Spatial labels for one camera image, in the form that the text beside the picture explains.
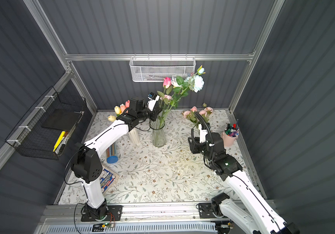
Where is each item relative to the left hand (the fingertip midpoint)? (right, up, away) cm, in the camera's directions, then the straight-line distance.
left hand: (164, 110), depth 83 cm
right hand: (+16, -15, -10) cm, 24 cm away
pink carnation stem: (+1, +6, -3) cm, 7 cm away
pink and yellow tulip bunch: (-25, -1, -4) cm, 25 cm away
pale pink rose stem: (+21, -4, +25) cm, 33 cm away
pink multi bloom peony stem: (+32, +1, +30) cm, 43 cm away
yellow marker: (-51, -16, -12) cm, 55 cm away
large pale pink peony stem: (+17, -1, +29) cm, 33 cm away
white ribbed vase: (-20, -16, +10) cm, 27 cm away
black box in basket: (-56, -6, -4) cm, 56 cm away
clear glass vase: (-4, -18, +16) cm, 24 cm away
